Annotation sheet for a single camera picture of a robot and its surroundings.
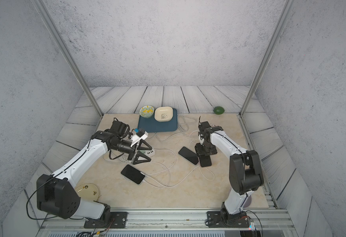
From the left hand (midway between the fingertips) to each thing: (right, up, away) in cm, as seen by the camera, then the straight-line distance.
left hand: (150, 154), depth 73 cm
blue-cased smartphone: (+20, -6, +25) cm, 33 cm away
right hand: (+29, -3, +16) cm, 33 cm away
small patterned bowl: (-11, +25, +46) cm, 53 cm away
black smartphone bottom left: (-14, -16, +18) cm, 28 cm away
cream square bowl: (+2, +23, +46) cm, 51 cm away
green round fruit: (+46, +26, +46) cm, 70 cm away
